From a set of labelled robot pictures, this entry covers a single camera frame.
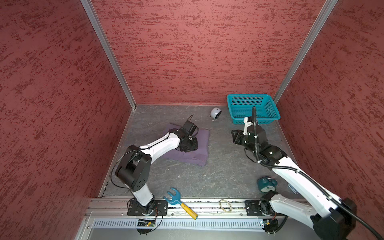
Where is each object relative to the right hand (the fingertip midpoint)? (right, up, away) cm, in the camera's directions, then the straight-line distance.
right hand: (231, 134), depth 78 cm
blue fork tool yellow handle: (-29, -33, -3) cm, 44 cm away
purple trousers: (-18, -15, +14) cm, 27 cm away
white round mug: (-5, +13, +28) cm, 32 cm away
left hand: (-20, -11, +9) cm, 24 cm away
